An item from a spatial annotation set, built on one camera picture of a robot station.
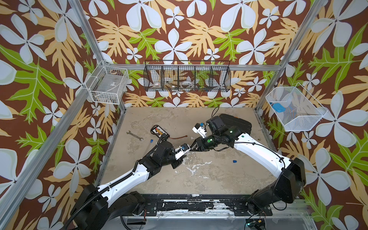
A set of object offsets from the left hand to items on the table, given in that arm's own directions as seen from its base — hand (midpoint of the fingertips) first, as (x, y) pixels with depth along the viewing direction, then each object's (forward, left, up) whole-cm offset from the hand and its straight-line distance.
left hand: (184, 151), depth 80 cm
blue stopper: (0, -32, -13) cm, 35 cm away
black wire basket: (+48, +15, +18) cm, 53 cm away
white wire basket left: (+35, +48, +21) cm, 63 cm away
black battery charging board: (+23, +19, -13) cm, 32 cm away
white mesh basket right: (+17, -65, +16) cm, 69 cm away
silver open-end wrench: (+17, +32, -14) cm, 38 cm away
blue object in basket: (+24, -57, +12) cm, 63 cm away
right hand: (-2, -3, +7) cm, 8 cm away
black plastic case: (+30, -34, -9) cm, 46 cm away
